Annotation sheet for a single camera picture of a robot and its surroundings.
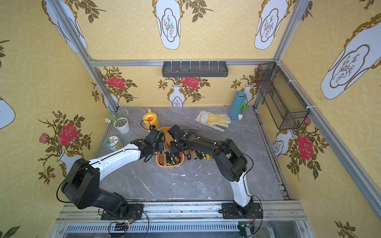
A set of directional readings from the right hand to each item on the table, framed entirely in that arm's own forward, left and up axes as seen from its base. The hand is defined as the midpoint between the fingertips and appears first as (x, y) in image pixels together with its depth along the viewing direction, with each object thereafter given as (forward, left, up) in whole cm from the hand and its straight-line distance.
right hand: (178, 144), depth 94 cm
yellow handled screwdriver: (-6, -19, -4) cm, 20 cm away
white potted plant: (+12, +40, +4) cm, 42 cm away
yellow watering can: (+17, +21, +3) cm, 28 cm away
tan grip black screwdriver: (-6, -11, -3) cm, 12 cm away
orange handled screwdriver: (-6, -7, -3) cm, 9 cm away
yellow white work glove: (+22, -27, -4) cm, 35 cm away
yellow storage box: (-9, +6, -2) cm, 11 cm away
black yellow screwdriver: (-6, -16, -3) cm, 17 cm away
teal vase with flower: (+27, -39, +11) cm, 49 cm away
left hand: (-2, +14, +4) cm, 15 cm away
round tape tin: (-2, +40, +3) cm, 40 cm away
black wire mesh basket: (+5, -56, +28) cm, 63 cm away
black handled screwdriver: (-4, -14, -5) cm, 15 cm away
